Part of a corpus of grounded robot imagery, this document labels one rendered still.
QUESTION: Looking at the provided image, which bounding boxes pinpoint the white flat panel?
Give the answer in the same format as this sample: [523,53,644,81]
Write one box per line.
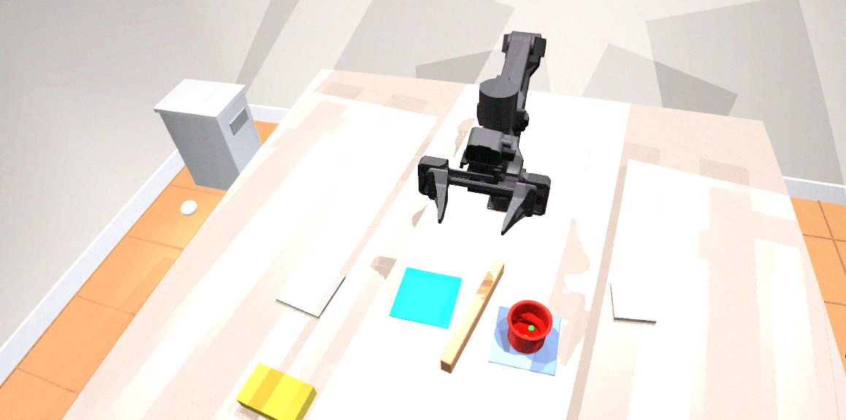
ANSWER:
[275,260,346,318]

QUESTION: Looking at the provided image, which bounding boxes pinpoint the red cup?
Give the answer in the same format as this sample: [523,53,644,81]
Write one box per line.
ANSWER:
[507,300,553,354]

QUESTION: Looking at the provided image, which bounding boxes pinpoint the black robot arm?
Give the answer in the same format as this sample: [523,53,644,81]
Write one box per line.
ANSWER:
[460,31,546,183]

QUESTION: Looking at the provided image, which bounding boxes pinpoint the yellow rectangular block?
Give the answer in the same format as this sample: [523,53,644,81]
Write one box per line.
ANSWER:
[236,363,317,420]

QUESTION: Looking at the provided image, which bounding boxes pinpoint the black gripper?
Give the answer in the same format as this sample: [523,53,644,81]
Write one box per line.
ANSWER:
[417,156,551,237]

